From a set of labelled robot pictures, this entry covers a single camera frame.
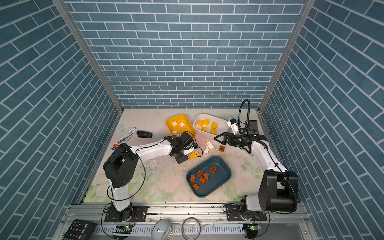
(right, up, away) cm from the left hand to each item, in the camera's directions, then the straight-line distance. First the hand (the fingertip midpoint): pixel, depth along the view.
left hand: (182, 156), depth 93 cm
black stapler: (-28, +13, +11) cm, 33 cm away
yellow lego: (+16, +22, +18) cm, 32 cm away
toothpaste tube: (-46, +6, +6) cm, 47 cm away
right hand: (+22, +12, -10) cm, 27 cm away
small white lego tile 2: (-3, +19, +18) cm, 26 cm away
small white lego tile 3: (-8, +14, +12) cm, 20 cm away
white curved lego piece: (+15, +3, +3) cm, 16 cm away
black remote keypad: (-44, -29, -25) cm, 58 cm away
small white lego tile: (-8, +20, +16) cm, 27 cm away
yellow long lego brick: (+7, +2, -8) cm, 11 cm away
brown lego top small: (+19, -7, -5) cm, 21 cm away
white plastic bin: (+19, +19, +19) cm, 32 cm away
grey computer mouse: (-6, -25, -30) cm, 39 cm away
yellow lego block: (+21, +15, +12) cm, 28 cm away
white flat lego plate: (+17, +7, +6) cm, 19 cm away
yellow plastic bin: (-5, +20, +17) cm, 26 cm away
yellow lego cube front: (+22, +19, +19) cm, 34 cm away
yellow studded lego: (+14, +16, +15) cm, 26 cm away
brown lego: (+8, -14, -12) cm, 20 cm away
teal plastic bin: (+13, -10, -9) cm, 19 cm away
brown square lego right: (+25, +4, +4) cm, 26 cm away
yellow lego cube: (+11, +20, +17) cm, 28 cm away
